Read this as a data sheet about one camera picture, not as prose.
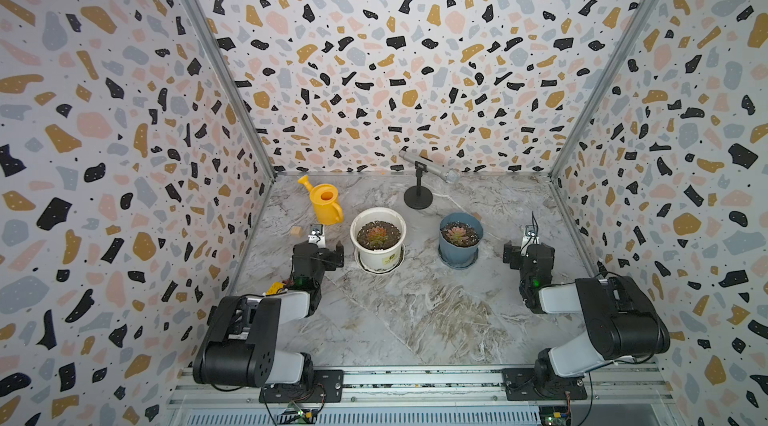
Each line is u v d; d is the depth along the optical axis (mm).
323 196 1003
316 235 780
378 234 900
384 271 945
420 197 1132
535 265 719
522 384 732
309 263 695
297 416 705
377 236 900
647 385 763
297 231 1010
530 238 803
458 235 928
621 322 457
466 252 907
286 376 592
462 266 950
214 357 423
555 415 716
